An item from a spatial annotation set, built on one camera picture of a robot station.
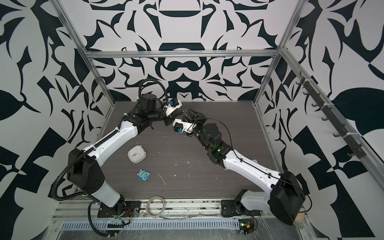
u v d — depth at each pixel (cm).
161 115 67
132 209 74
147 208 75
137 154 89
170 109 66
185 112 68
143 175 83
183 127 59
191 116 63
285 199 40
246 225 71
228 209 74
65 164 59
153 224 65
